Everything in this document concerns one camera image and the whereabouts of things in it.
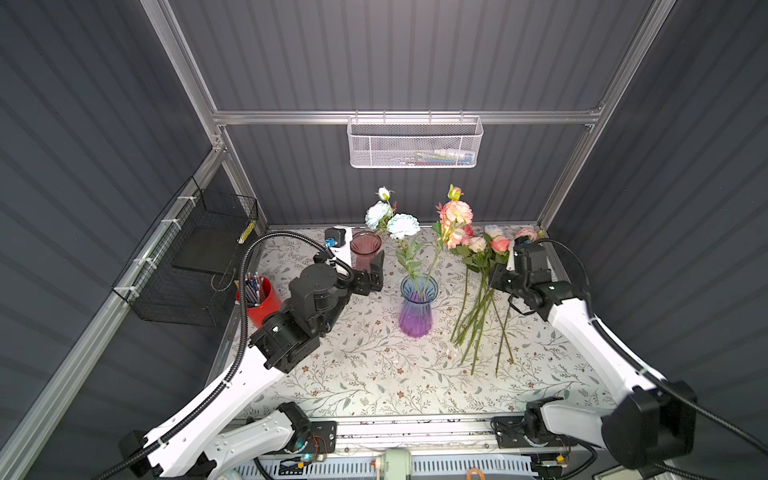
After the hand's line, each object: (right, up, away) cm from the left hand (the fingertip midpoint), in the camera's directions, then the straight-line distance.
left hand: (362, 249), depth 63 cm
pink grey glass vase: (-2, +1, +29) cm, 29 cm away
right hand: (+36, -6, +20) cm, 42 cm away
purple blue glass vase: (+13, -11, +17) cm, 25 cm away
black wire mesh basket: (-44, -6, +8) cm, 45 cm away
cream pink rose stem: (+36, +2, +41) cm, 55 cm away
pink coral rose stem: (+42, -3, +41) cm, 59 cm away
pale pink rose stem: (+60, +7, +49) cm, 77 cm away
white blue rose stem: (+44, +8, +46) cm, 64 cm away
